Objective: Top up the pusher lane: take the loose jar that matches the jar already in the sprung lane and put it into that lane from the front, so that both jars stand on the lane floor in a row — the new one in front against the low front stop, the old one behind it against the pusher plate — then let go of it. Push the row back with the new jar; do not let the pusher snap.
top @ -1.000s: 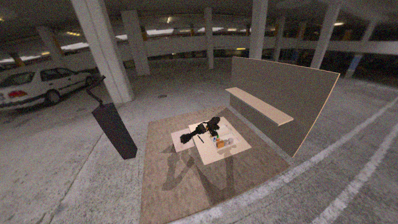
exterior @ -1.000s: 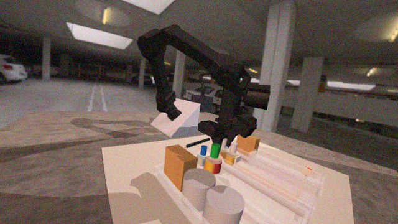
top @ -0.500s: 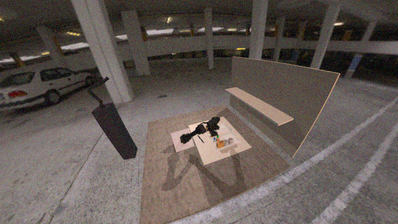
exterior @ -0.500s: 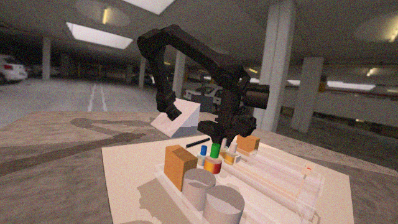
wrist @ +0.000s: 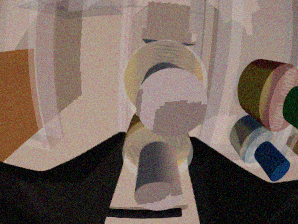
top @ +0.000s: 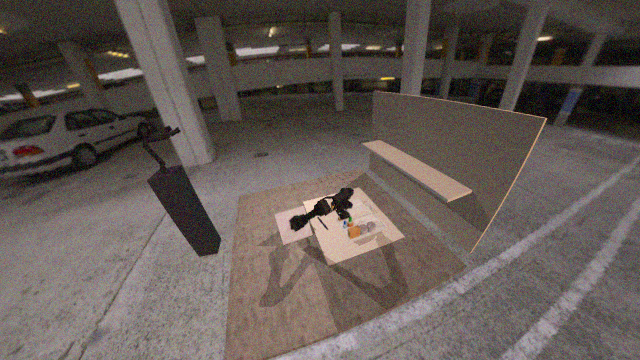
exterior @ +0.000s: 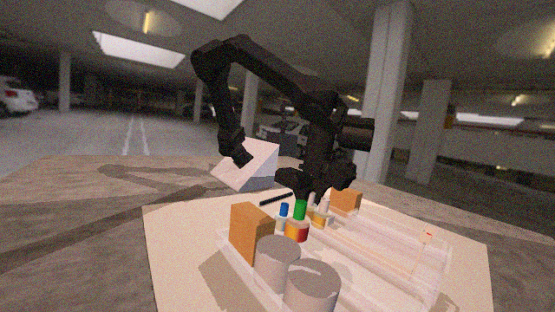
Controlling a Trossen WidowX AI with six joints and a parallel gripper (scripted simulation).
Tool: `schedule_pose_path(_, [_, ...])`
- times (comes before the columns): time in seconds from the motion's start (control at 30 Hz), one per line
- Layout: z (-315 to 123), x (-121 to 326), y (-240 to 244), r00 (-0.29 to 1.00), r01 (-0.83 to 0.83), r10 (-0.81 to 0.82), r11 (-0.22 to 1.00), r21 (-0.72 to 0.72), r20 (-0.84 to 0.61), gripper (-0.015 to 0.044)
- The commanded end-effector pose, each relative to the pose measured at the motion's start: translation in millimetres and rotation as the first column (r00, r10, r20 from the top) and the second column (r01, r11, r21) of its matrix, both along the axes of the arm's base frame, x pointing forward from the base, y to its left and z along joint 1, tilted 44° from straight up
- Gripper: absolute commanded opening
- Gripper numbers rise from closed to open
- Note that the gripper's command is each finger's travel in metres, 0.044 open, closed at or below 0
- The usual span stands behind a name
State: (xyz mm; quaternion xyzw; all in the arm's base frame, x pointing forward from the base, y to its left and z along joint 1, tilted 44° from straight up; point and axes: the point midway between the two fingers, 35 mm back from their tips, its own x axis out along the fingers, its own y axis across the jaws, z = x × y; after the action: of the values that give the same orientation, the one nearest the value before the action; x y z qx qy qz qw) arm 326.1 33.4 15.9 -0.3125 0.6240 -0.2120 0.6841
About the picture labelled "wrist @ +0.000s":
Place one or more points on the orange block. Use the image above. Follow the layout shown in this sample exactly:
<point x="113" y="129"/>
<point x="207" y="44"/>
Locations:
<point x="295" y="150"/>
<point x="17" y="115"/>

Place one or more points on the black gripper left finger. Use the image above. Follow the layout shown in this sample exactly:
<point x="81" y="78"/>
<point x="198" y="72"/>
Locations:
<point x="78" y="191"/>

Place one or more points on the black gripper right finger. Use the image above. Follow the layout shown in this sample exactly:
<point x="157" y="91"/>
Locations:
<point x="228" y="194"/>

